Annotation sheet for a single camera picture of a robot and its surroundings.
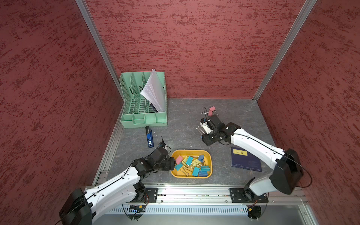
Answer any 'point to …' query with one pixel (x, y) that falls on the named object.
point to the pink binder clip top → (213, 108)
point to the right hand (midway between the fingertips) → (207, 140)
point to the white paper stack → (154, 91)
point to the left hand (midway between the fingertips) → (169, 165)
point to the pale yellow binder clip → (197, 163)
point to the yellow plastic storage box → (192, 153)
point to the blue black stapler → (149, 136)
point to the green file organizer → (138, 111)
